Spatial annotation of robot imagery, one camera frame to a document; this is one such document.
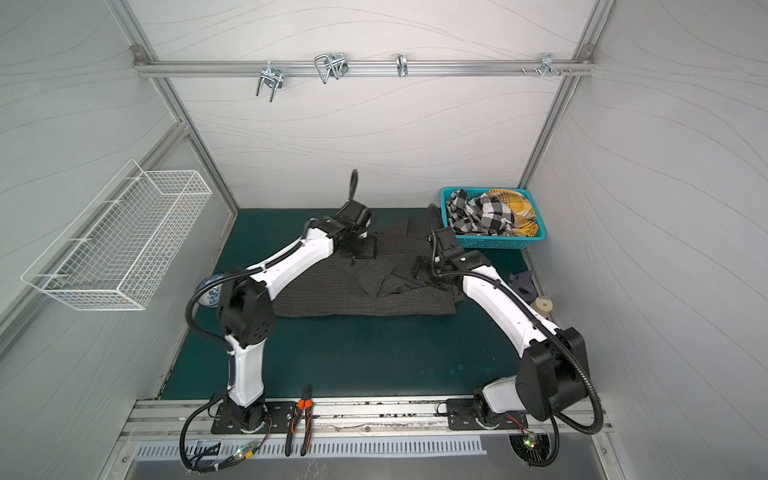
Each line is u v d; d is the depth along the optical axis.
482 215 1.02
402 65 0.78
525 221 1.04
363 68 0.79
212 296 0.95
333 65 0.77
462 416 0.73
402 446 0.70
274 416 0.73
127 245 0.69
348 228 0.70
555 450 0.69
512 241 1.02
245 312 0.51
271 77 0.78
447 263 0.62
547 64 0.76
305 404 0.75
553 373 0.41
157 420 0.75
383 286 0.94
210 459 0.68
